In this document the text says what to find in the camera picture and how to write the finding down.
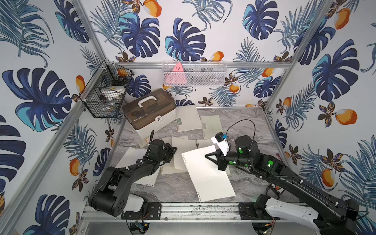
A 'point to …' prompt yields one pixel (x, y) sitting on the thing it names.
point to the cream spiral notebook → (187, 118)
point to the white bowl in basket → (113, 93)
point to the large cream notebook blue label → (176, 164)
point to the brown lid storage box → (151, 112)
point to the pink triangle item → (177, 76)
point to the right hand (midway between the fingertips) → (206, 153)
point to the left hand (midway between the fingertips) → (178, 145)
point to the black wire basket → (106, 75)
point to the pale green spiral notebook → (211, 126)
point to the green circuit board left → (140, 226)
